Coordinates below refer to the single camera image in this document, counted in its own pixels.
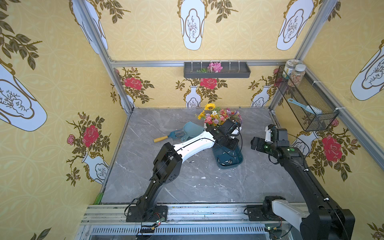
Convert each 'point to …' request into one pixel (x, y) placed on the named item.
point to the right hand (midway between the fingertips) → (262, 142)
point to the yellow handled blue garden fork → (175, 134)
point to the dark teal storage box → (226, 158)
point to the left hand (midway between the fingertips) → (230, 141)
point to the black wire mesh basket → (308, 93)
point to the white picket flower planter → (213, 116)
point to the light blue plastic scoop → (191, 129)
